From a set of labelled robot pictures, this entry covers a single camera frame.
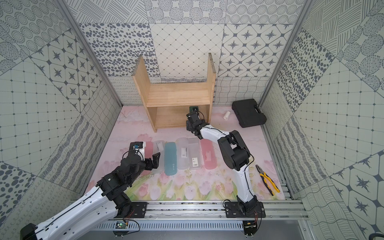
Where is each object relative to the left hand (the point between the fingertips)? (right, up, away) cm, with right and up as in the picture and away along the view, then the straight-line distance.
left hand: (151, 150), depth 77 cm
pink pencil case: (+32, -8, +14) cm, 36 cm away
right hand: (+23, +13, +25) cm, 37 cm away
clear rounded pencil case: (-1, -2, +19) cm, 19 cm away
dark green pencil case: (+20, +24, +30) cm, 44 cm away
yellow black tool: (+63, -16, +8) cm, 65 cm away
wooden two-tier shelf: (+7, +25, +7) cm, 27 cm away
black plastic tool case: (+63, +21, +34) cm, 75 cm away
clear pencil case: (+15, -7, +14) cm, 22 cm away
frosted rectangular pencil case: (+23, -9, +11) cm, 27 cm away
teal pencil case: (+8, -8, +13) cm, 17 cm away
